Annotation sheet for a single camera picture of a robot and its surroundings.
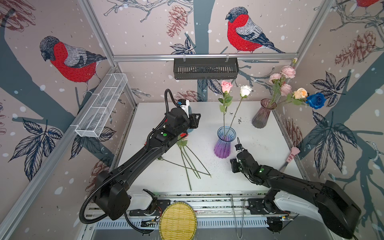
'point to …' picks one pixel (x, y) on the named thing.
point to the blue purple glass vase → (225, 135)
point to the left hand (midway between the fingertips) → (199, 115)
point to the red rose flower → (182, 140)
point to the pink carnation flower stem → (285, 89)
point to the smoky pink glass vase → (260, 119)
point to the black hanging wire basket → (206, 68)
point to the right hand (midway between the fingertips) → (230, 162)
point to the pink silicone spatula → (294, 151)
